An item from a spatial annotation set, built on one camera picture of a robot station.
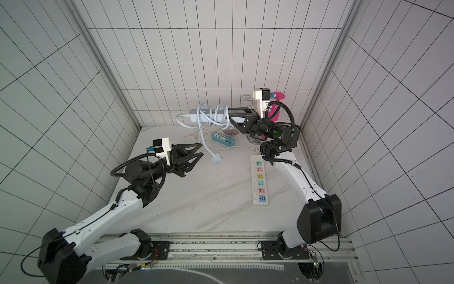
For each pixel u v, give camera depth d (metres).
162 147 0.47
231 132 1.17
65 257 0.37
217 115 0.50
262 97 0.49
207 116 0.49
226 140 1.10
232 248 0.74
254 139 1.15
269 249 0.73
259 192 0.87
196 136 1.16
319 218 0.41
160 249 0.73
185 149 0.56
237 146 1.12
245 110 0.54
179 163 0.51
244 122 0.52
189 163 0.55
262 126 0.51
